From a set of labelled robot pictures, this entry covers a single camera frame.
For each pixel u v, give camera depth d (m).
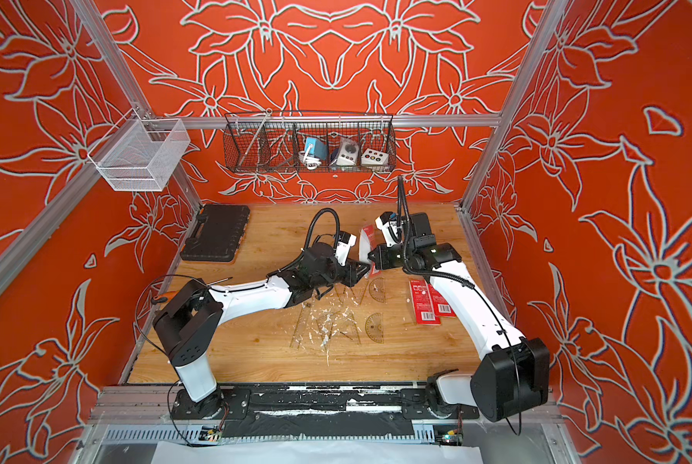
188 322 0.47
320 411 0.73
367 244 0.80
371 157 0.94
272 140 0.99
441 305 0.89
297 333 0.85
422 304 0.90
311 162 0.85
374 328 0.86
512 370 0.39
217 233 1.07
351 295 0.93
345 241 0.75
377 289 0.95
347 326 0.87
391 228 0.66
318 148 0.85
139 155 0.90
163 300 0.91
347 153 0.90
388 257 0.69
